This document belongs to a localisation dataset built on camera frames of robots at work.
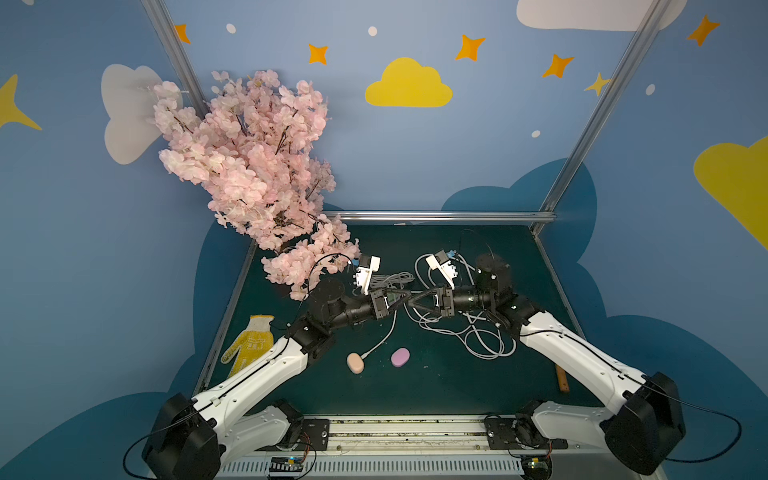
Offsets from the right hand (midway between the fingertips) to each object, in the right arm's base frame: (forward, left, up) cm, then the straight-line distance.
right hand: (416, 301), depth 68 cm
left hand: (+1, +1, +3) cm, 3 cm away
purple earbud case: (-4, +3, -27) cm, 27 cm away
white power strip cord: (+18, +10, -20) cm, 29 cm away
